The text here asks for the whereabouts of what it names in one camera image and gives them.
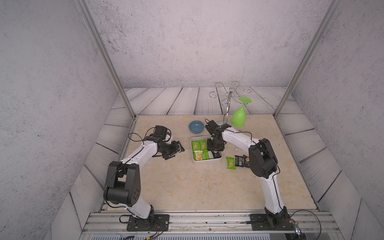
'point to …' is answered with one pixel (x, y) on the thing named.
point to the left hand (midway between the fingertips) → (182, 151)
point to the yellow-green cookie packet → (198, 154)
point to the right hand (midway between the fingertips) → (211, 149)
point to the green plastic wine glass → (238, 116)
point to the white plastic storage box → (212, 160)
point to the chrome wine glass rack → (230, 95)
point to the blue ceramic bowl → (196, 127)
